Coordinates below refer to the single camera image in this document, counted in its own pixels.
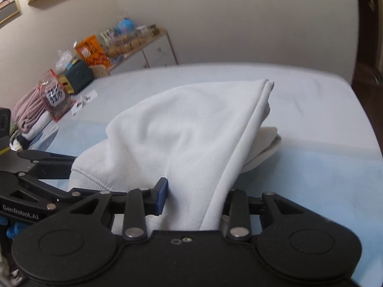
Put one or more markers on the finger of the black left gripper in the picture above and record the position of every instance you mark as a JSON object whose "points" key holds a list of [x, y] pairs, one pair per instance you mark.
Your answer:
{"points": [[47, 165]]}

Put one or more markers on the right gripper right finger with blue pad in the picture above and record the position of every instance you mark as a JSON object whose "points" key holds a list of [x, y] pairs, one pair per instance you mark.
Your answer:
{"points": [[235, 221]]}

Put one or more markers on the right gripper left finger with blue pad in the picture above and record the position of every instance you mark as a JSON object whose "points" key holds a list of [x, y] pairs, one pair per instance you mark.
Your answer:
{"points": [[141, 203]]}

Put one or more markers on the white hooded sweatshirt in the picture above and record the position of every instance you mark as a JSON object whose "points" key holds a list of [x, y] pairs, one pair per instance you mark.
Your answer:
{"points": [[200, 137]]}

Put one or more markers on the folded pink cloth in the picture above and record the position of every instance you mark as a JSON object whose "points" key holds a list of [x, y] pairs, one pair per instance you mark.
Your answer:
{"points": [[28, 110]]}

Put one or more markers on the red clear packaged item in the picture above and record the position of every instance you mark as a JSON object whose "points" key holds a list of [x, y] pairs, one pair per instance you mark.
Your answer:
{"points": [[54, 97]]}

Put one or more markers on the white paper card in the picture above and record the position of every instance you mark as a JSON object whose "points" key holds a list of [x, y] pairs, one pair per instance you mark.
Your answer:
{"points": [[82, 101]]}

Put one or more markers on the dark green box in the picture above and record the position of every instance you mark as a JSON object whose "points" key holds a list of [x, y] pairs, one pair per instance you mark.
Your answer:
{"points": [[76, 78]]}

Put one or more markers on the orange snack bag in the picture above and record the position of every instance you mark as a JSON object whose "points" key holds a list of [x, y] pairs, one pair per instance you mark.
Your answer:
{"points": [[91, 51]]}

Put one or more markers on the small white wooden drawer cabinet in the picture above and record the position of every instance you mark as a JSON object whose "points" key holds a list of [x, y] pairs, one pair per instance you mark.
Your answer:
{"points": [[157, 51]]}

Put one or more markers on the blue ball toy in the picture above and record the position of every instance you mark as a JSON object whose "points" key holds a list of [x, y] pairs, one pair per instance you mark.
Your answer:
{"points": [[125, 26]]}

